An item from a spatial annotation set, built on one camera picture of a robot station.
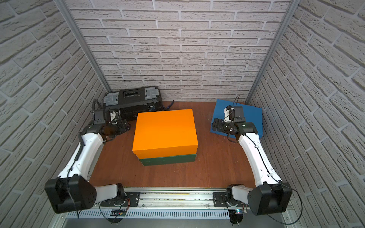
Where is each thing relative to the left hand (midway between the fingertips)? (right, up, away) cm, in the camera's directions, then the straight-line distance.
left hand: (128, 124), depth 82 cm
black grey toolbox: (-5, +15, +17) cm, 23 cm away
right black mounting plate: (+53, -40, -9) cm, 67 cm away
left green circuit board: (0, -45, -11) cm, 46 cm away
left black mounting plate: (+5, -39, -9) cm, 41 cm away
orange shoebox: (+23, -4, -8) cm, 25 cm away
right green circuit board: (+60, -44, -11) cm, 76 cm away
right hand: (+55, 0, -3) cm, 55 cm away
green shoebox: (+24, -21, -3) cm, 32 cm away
